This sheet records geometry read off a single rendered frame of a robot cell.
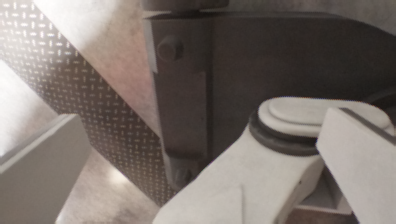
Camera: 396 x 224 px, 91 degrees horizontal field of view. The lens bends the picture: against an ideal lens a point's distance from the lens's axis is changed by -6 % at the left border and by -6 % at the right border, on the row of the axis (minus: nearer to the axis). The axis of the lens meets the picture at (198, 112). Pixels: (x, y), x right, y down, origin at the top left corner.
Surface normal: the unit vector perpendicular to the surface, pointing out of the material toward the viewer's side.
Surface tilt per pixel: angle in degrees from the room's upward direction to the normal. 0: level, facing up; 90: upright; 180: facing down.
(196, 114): 0
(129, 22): 0
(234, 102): 0
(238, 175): 90
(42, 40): 23
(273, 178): 90
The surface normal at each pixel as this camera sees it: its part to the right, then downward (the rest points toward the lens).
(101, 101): 0.11, 0.28
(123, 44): -0.21, 0.50
